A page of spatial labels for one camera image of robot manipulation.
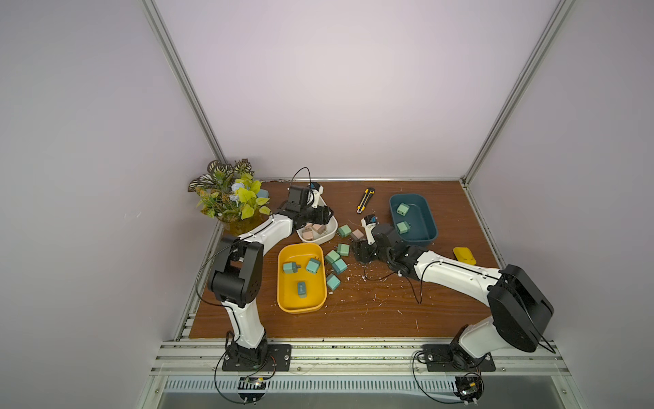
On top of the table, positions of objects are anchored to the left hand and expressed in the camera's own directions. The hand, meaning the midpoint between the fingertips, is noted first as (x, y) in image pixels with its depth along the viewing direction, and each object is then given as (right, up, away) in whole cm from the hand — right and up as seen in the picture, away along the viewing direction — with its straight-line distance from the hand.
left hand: (330, 209), depth 94 cm
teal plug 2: (-6, -20, -4) cm, 21 cm away
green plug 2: (+31, 0, +12) cm, 34 cm away
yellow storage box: (-10, -25, -5) cm, 27 cm away
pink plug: (+11, -10, +5) cm, 16 cm away
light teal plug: (-14, -20, -7) cm, 26 cm away
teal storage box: (+35, -4, +13) cm, 38 cm away
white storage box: (-1, -10, +1) cm, 10 cm away
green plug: (+30, -7, +6) cm, 31 cm away
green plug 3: (+5, -15, 0) cm, 16 cm away
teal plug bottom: (+1, -25, -8) cm, 26 cm away
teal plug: (-9, -26, -12) cm, 30 cm away
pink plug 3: (-4, -8, +6) cm, 11 cm away
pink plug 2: (-9, -10, +5) cm, 15 cm away
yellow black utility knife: (+15, +2, +16) cm, 22 cm away
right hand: (+10, -10, -9) cm, 17 cm away
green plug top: (+6, -9, +6) cm, 12 cm away
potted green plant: (-33, +6, -10) cm, 35 cm away
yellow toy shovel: (+51, -17, 0) cm, 54 cm away
